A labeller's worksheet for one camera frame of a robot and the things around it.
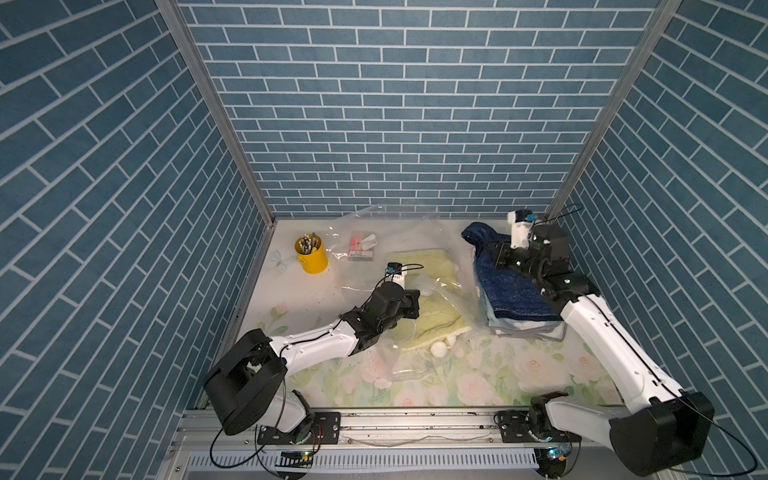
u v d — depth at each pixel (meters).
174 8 0.69
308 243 0.91
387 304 0.62
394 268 0.73
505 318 0.80
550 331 0.82
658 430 0.37
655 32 0.73
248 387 0.42
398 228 1.13
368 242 1.08
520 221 0.67
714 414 0.38
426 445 0.72
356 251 1.08
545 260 0.57
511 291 0.84
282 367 0.42
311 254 0.96
